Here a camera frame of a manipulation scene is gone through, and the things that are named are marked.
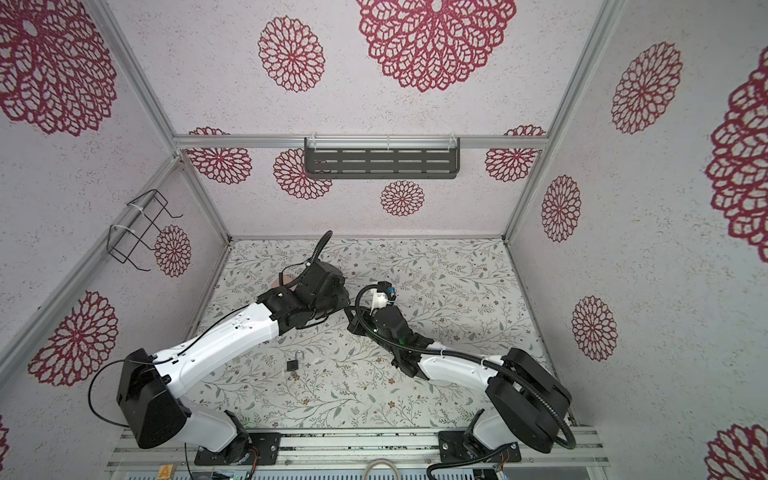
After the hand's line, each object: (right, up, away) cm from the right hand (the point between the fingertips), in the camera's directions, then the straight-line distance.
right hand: (343, 304), depth 78 cm
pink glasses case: (-24, +5, +30) cm, 39 cm away
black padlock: (-16, -19, +10) cm, 27 cm away
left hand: (+1, +1, +3) cm, 3 cm away
